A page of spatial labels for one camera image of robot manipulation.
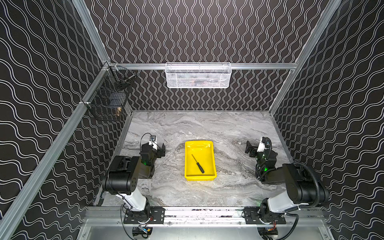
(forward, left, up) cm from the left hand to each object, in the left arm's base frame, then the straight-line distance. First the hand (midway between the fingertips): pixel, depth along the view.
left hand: (159, 142), depth 94 cm
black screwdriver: (-11, -26, -6) cm, 29 cm away
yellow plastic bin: (-2, -28, -6) cm, 29 cm away
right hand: (+3, -60, +3) cm, 61 cm away
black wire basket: (+17, +34, +16) cm, 41 cm away
